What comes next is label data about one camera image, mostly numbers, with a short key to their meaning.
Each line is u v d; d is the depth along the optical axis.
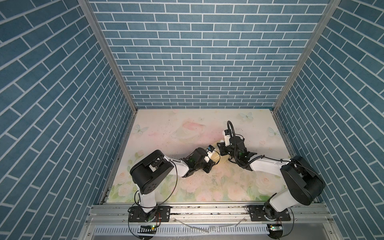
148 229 0.72
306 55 0.88
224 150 0.81
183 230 0.77
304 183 0.45
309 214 0.76
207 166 0.81
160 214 0.73
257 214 0.73
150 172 0.48
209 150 0.82
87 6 0.70
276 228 0.74
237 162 0.69
